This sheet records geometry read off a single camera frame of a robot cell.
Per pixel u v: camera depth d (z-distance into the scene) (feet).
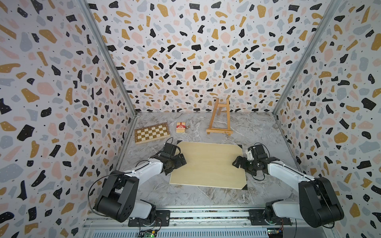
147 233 2.30
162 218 2.41
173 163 2.65
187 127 3.61
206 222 2.40
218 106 3.27
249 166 2.60
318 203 1.39
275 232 2.33
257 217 2.41
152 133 3.45
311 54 2.88
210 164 2.94
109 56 2.84
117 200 1.37
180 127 3.60
